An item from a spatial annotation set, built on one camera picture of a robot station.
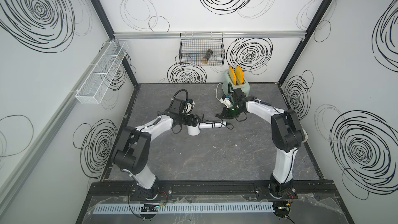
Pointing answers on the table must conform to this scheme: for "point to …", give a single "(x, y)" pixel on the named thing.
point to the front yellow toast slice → (232, 75)
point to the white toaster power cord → (216, 90)
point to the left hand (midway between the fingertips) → (195, 119)
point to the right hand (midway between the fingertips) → (223, 115)
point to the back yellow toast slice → (239, 74)
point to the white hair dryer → (195, 130)
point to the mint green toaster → (245, 86)
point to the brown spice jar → (207, 55)
